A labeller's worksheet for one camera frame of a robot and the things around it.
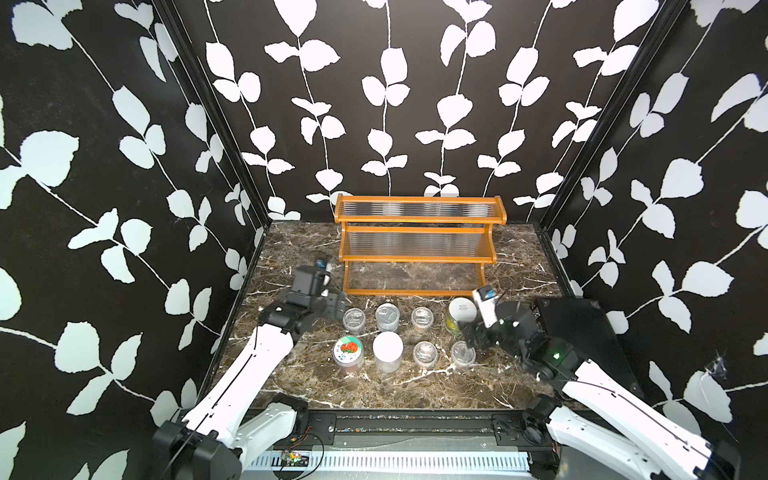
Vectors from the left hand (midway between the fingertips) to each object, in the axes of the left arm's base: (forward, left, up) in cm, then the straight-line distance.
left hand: (326, 290), depth 81 cm
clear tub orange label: (-4, -27, -12) cm, 30 cm away
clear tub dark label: (-15, -37, -12) cm, 42 cm away
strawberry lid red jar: (-14, -6, -8) cm, 18 cm away
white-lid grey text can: (-15, -16, -8) cm, 23 cm away
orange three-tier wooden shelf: (+31, -29, -19) cm, 47 cm away
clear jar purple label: (-4, -7, -12) cm, 14 cm away
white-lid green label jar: (-4, -38, -8) cm, 39 cm away
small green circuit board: (-37, +8, -17) cm, 41 cm away
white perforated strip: (-38, -17, -17) cm, 45 cm away
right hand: (-8, -39, 0) cm, 40 cm away
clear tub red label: (-15, -27, -12) cm, 33 cm away
